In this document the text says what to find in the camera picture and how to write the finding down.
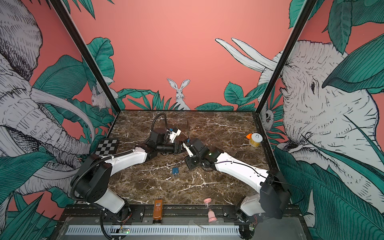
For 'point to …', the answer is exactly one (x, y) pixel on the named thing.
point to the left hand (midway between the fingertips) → (189, 147)
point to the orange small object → (248, 136)
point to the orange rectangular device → (157, 211)
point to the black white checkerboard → (107, 147)
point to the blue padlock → (175, 170)
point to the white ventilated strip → (98, 230)
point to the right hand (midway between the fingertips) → (186, 159)
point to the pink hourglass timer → (212, 218)
